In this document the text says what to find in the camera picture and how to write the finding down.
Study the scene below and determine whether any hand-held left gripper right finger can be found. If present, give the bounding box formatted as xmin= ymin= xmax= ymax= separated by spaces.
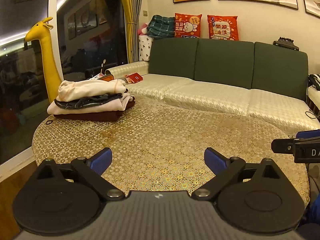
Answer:
xmin=191 ymin=147 xmax=282 ymax=202

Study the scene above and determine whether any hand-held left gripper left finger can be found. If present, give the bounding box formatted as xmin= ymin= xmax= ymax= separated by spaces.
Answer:
xmin=36 ymin=147 xmax=125 ymax=202

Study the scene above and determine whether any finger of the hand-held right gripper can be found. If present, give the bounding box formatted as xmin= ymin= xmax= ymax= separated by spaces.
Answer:
xmin=296 ymin=129 xmax=320 ymax=140
xmin=271 ymin=138 xmax=298 ymax=153

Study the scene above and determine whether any white garment with orange seams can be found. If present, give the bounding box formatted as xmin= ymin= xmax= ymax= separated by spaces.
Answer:
xmin=58 ymin=79 xmax=127 ymax=100

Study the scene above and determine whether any cream armrest cover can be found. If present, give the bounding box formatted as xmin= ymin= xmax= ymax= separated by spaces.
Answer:
xmin=306 ymin=85 xmax=320 ymax=118

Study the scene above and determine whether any pale pink folded cloth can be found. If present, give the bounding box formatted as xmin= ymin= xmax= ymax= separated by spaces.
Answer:
xmin=47 ymin=96 xmax=135 ymax=114

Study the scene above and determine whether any black and white striped cloth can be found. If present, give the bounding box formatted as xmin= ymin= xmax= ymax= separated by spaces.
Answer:
xmin=309 ymin=74 xmax=320 ymax=90

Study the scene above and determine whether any dark grey striped garment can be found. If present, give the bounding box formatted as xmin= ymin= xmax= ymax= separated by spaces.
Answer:
xmin=54 ymin=93 xmax=132 ymax=110

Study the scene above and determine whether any person's blue clothing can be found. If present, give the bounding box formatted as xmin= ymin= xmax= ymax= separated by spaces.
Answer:
xmin=309 ymin=199 xmax=320 ymax=227

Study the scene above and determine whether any orange and green tissue box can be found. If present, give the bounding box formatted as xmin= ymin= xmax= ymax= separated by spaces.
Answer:
xmin=87 ymin=72 xmax=114 ymax=82

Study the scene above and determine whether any red packet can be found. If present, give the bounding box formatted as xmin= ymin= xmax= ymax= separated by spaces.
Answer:
xmin=126 ymin=73 xmax=143 ymax=83

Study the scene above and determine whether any black massager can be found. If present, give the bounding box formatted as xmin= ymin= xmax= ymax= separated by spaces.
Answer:
xmin=272 ymin=37 xmax=300 ymax=51

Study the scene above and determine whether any green sofa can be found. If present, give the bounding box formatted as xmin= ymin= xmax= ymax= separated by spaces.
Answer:
xmin=105 ymin=38 xmax=320 ymax=135

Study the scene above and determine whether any yellow giraffe toy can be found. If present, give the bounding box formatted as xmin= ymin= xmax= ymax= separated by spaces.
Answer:
xmin=25 ymin=17 xmax=63 ymax=100

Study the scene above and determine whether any large glass window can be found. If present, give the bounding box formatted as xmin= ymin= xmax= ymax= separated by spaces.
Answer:
xmin=0 ymin=0 xmax=128 ymax=165

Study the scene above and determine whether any white patterned cushion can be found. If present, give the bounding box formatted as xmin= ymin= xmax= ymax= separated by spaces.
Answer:
xmin=139 ymin=35 xmax=153 ymax=62

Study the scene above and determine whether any red printed pillow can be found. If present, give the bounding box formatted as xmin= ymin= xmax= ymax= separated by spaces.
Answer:
xmin=207 ymin=15 xmax=239 ymax=41

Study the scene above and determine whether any red rabbit print pillow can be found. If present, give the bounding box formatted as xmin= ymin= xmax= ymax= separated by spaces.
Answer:
xmin=174 ymin=12 xmax=202 ymax=38

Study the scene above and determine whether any green plaid cloth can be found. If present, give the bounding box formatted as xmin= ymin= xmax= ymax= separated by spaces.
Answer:
xmin=147 ymin=15 xmax=175 ymax=38

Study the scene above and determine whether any yellow curtain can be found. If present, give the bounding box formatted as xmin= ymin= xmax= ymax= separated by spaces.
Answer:
xmin=117 ymin=0 xmax=137 ymax=64

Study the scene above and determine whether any black cable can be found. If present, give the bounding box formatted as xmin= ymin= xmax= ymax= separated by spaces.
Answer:
xmin=305 ymin=100 xmax=320 ymax=119

